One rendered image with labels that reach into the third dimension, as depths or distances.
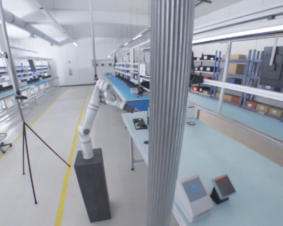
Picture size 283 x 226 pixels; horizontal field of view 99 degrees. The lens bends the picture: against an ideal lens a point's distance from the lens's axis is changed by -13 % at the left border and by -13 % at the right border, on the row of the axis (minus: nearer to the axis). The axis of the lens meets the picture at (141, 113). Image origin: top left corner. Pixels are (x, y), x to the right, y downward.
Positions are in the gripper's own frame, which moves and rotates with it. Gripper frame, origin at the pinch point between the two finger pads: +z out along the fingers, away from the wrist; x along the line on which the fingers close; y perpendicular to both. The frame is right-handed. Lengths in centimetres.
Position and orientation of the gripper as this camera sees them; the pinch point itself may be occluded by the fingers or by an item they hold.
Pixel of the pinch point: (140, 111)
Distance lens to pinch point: 148.5
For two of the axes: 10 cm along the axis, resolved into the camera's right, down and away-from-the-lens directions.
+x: 1.7, -4.3, -8.9
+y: -3.8, 8.0, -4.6
